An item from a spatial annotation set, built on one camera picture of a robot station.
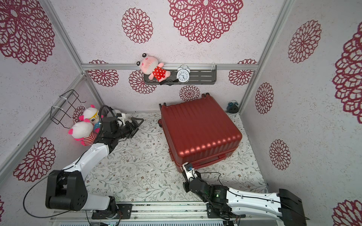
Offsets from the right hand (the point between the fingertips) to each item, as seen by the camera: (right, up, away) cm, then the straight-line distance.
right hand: (181, 173), depth 76 cm
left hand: (-23, +28, +8) cm, 37 cm away
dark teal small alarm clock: (+43, +42, +41) cm, 73 cm away
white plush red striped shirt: (-59, +23, +9) cm, 64 cm away
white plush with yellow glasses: (-60, +33, +17) cm, 71 cm away
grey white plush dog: (-38, +32, -2) cm, 50 cm away
